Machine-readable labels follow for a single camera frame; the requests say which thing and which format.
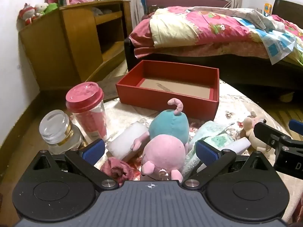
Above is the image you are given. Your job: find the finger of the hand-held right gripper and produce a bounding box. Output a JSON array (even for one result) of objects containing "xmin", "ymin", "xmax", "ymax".
[
  {"xmin": 254, "ymin": 122, "xmax": 292, "ymax": 150},
  {"xmin": 289, "ymin": 119, "xmax": 303, "ymax": 133}
]

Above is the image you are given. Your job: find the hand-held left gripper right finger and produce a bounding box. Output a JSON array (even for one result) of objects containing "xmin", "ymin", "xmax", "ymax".
[{"xmin": 183, "ymin": 140, "xmax": 273, "ymax": 191}]

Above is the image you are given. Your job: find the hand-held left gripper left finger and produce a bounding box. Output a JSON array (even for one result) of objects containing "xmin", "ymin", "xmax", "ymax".
[{"xmin": 32, "ymin": 139, "xmax": 119, "ymax": 191}]

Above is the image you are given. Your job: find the pink knit hat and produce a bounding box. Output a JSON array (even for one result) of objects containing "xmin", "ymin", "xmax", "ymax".
[{"xmin": 100, "ymin": 157, "xmax": 140, "ymax": 187}]

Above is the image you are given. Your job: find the white foam block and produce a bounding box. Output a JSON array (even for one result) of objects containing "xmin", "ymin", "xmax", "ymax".
[{"xmin": 106, "ymin": 122, "xmax": 152, "ymax": 162}]

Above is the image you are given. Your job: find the pink pig plush toy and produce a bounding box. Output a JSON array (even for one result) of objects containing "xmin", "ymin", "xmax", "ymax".
[{"xmin": 133, "ymin": 98, "xmax": 190, "ymax": 182}]

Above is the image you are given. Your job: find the red cardboard box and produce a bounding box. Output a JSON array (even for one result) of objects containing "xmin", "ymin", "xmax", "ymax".
[{"xmin": 116, "ymin": 60, "xmax": 220, "ymax": 120}]

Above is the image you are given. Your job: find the small beige plush toy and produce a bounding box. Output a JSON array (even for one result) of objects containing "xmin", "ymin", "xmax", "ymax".
[{"xmin": 240, "ymin": 112, "xmax": 276, "ymax": 150}]

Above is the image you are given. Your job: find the mint green towel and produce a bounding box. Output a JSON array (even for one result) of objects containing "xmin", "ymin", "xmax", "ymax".
[{"xmin": 183, "ymin": 120, "xmax": 237, "ymax": 178}]

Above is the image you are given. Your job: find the white cylinder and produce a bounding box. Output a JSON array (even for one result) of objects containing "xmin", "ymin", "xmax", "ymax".
[{"xmin": 219, "ymin": 138, "xmax": 251, "ymax": 156}]

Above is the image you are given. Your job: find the yellow object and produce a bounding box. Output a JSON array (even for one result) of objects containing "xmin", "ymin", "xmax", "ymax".
[{"xmin": 279, "ymin": 92, "xmax": 295, "ymax": 103}]

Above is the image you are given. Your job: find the floral tablecloth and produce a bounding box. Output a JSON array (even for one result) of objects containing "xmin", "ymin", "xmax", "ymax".
[{"xmin": 95, "ymin": 78, "xmax": 303, "ymax": 223}]

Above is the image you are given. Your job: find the clear glass jar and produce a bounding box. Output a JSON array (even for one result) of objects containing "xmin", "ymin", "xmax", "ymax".
[{"xmin": 39, "ymin": 109, "xmax": 87, "ymax": 155}]

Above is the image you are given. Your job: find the clear tumbler with pink lid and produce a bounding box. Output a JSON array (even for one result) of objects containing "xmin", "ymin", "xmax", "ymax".
[{"xmin": 66, "ymin": 82, "xmax": 108, "ymax": 145}]

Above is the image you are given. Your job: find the blue and white sheet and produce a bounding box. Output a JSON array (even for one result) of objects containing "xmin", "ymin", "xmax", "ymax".
[{"xmin": 237, "ymin": 8, "xmax": 297, "ymax": 65}]

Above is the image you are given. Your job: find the wooden cabinet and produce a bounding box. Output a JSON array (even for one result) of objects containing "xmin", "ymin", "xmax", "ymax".
[{"xmin": 18, "ymin": 0, "xmax": 133, "ymax": 90}]

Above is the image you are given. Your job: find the orange and yellow box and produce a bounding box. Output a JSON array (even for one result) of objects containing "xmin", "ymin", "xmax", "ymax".
[{"xmin": 263, "ymin": 3, "xmax": 273, "ymax": 17}]

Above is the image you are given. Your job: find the pink cartoon quilt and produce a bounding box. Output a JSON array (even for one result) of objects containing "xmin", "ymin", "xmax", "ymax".
[{"xmin": 129, "ymin": 6, "xmax": 303, "ymax": 64}]

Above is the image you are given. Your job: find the grey cloth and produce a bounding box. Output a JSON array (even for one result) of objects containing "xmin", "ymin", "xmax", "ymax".
[{"xmin": 91, "ymin": 7, "xmax": 113, "ymax": 17}]

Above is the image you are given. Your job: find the green plush toy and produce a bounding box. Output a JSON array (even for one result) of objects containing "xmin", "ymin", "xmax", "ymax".
[{"xmin": 44, "ymin": 3, "xmax": 59, "ymax": 15}]

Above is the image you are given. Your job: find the maroon headboard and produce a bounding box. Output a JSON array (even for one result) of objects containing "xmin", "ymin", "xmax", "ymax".
[{"xmin": 144, "ymin": 0, "xmax": 230, "ymax": 17}]

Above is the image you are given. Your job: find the red and white plush toy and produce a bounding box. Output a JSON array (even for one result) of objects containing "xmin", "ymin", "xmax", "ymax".
[{"xmin": 18, "ymin": 3, "xmax": 38, "ymax": 26}]

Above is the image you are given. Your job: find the dark bed frame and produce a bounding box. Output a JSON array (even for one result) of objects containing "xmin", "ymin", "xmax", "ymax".
[{"xmin": 124, "ymin": 37, "xmax": 303, "ymax": 89}]

